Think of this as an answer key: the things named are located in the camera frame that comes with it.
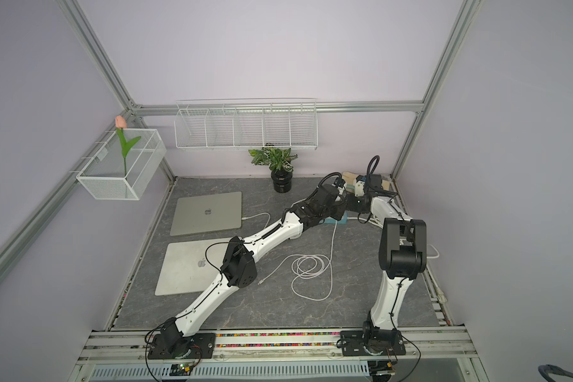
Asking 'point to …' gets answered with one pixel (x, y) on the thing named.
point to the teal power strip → (343, 220)
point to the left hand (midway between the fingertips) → (347, 203)
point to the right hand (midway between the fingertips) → (347, 202)
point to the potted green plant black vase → (278, 161)
